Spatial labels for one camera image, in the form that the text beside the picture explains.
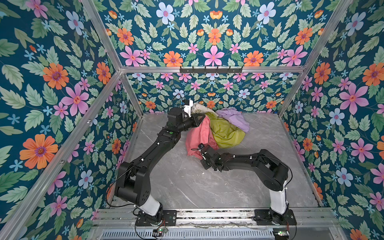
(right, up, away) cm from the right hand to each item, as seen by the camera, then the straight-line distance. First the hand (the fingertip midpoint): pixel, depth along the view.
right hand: (203, 157), depth 95 cm
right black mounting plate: (+31, -25, -22) cm, 46 cm away
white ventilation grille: (-29, -32, -24) cm, 49 cm away
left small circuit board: (-22, -31, -24) cm, 45 cm away
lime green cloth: (+14, +15, -2) cm, 21 cm away
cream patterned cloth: (-3, +34, +16) cm, 38 cm away
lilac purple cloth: (+22, +26, +9) cm, 36 cm away
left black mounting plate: (-18, -26, -21) cm, 38 cm away
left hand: (+2, +28, -20) cm, 34 cm away
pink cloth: (-1, +15, -9) cm, 18 cm away
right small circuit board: (+37, -31, -24) cm, 54 cm away
